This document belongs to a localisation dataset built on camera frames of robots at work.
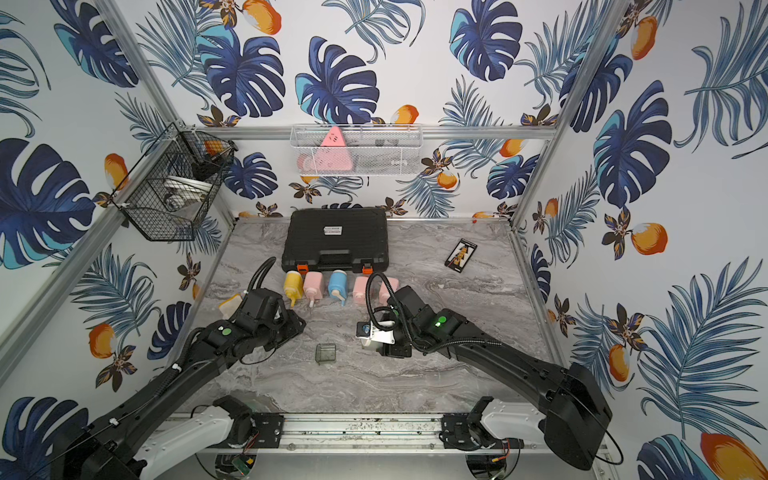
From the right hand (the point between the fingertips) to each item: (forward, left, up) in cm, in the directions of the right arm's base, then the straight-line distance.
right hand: (382, 329), depth 79 cm
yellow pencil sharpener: (+17, +29, -6) cm, 34 cm away
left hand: (+2, +21, +1) cm, 21 cm away
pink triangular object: (+45, +15, +23) cm, 53 cm away
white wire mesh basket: (+49, +7, +24) cm, 54 cm away
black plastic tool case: (+37, +14, -5) cm, 40 cm away
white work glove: (+13, +50, -11) cm, 53 cm away
